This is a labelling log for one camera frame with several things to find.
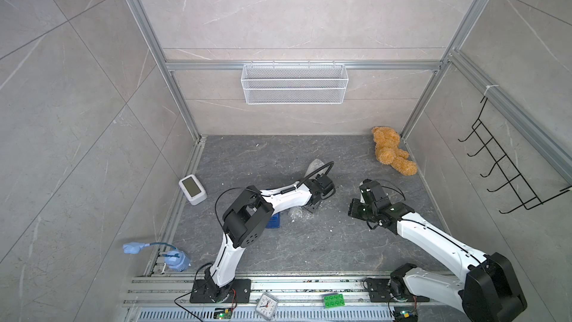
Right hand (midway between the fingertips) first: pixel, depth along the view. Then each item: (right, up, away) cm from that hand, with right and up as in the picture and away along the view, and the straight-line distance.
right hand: (351, 207), depth 86 cm
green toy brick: (-10, -25, -17) cm, 32 cm away
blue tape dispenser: (-30, -5, -3) cm, 31 cm away
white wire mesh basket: (-22, +53, +16) cm, 60 cm away
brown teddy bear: (+23, +27, +21) cm, 42 cm away
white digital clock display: (-65, +5, +8) cm, 66 cm away
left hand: (-16, +2, +8) cm, 18 cm away
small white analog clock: (-32, -27, -17) cm, 45 cm away
